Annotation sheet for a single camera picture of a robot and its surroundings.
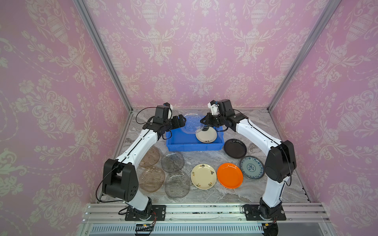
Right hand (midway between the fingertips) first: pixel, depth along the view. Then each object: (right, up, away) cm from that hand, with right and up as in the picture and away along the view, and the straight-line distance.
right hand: (200, 120), depth 85 cm
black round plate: (+23, -18, +9) cm, 31 cm away
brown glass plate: (-29, -34, 0) cm, 45 cm away
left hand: (-11, 0, 0) cm, 11 cm away
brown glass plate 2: (-32, -24, +9) cm, 41 cm away
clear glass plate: (-4, -3, +1) cm, 5 cm away
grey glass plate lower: (-14, -37, -2) cm, 39 cm away
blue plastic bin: (-14, -14, +17) cm, 26 cm away
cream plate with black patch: (+5, -10, +18) cm, 21 cm away
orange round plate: (+17, -33, +2) cm, 37 cm away
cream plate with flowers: (+2, -33, 0) cm, 33 cm away
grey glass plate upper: (-17, -26, +7) cm, 32 cm away
